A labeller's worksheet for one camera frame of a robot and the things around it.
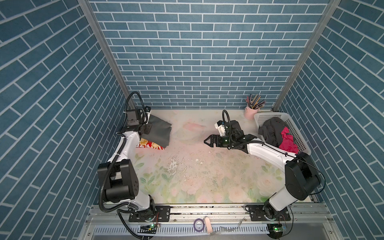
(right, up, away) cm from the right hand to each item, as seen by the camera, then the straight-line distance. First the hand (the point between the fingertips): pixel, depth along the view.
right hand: (208, 140), depth 85 cm
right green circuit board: (+31, -41, -15) cm, 54 cm away
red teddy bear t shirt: (-40, -3, +8) cm, 41 cm away
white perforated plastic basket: (+59, -1, +8) cm, 59 cm away
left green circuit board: (-29, -42, -13) cm, 52 cm away
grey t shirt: (-31, +4, +11) cm, 33 cm away
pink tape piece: (0, -39, -17) cm, 43 cm away
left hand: (-38, +11, +4) cm, 40 cm away
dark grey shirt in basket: (+43, +6, +14) cm, 45 cm away
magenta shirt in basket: (+50, -3, +6) cm, 50 cm away
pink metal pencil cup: (+32, +17, +24) cm, 44 cm away
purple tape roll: (-4, -38, -13) cm, 40 cm away
